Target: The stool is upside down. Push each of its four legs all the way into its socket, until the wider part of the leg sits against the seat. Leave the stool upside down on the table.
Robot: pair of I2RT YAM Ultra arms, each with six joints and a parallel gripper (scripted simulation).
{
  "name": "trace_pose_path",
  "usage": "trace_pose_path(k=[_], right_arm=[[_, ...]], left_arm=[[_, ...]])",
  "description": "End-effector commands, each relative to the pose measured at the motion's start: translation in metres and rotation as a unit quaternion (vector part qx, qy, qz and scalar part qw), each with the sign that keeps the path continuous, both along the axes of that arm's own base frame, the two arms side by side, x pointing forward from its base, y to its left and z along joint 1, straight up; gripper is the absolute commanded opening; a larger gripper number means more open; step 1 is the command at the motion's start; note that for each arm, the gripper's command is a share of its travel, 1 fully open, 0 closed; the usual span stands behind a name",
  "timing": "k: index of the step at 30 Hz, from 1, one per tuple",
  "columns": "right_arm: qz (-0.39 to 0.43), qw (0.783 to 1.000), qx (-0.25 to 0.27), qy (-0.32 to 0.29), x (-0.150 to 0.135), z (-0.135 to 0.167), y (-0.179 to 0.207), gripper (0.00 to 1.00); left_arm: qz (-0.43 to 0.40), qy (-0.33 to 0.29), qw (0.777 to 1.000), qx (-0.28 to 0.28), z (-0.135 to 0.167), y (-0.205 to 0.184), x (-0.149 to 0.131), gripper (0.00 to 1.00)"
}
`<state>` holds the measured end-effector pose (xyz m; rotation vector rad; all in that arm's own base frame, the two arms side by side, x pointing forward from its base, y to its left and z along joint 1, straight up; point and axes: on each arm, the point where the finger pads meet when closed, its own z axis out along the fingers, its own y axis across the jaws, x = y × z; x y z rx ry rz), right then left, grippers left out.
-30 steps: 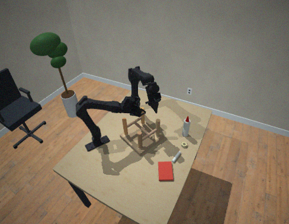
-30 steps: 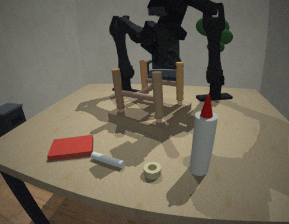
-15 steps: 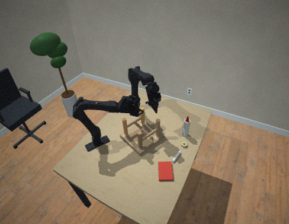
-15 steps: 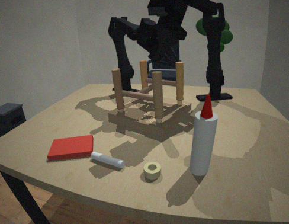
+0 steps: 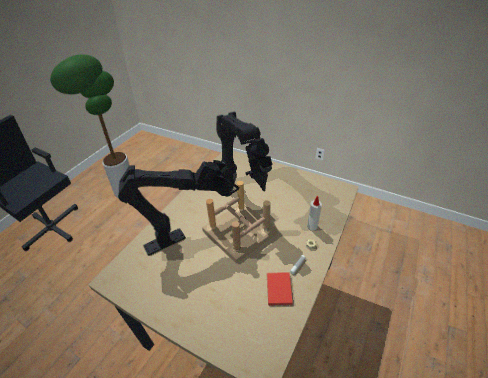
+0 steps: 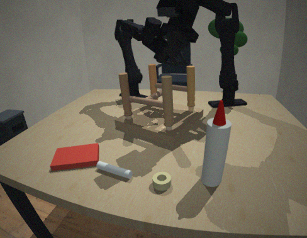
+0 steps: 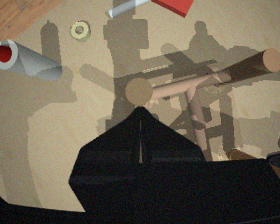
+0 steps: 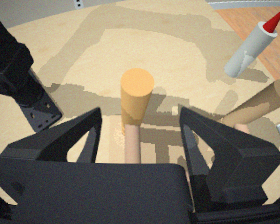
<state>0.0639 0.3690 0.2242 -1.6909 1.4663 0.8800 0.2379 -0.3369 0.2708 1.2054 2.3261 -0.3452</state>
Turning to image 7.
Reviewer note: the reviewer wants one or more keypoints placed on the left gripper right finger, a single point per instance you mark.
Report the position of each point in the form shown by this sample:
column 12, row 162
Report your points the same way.
column 165, row 145

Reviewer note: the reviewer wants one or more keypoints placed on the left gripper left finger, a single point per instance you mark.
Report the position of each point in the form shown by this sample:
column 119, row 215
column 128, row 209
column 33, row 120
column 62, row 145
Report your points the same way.
column 117, row 143

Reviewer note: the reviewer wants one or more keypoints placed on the wooden stool legs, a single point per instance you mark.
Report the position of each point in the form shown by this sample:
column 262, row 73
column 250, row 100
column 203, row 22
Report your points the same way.
column 139, row 91

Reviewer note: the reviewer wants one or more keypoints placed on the pale yellow roll of tape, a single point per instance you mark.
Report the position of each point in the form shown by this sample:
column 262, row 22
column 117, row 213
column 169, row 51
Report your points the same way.
column 75, row 31

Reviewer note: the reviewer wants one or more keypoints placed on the white glue bottle with red cap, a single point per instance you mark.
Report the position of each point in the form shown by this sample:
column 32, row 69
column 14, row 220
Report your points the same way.
column 17, row 58

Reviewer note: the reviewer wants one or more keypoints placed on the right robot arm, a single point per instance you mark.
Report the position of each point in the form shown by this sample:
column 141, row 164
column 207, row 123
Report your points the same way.
column 274, row 160

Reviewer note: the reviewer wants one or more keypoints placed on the red flat rectangular block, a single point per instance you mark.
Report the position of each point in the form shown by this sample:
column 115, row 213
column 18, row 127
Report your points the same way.
column 179, row 7

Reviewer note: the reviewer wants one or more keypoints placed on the light grey cylinder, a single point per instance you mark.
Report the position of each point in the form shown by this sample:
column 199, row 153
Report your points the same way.
column 124, row 7

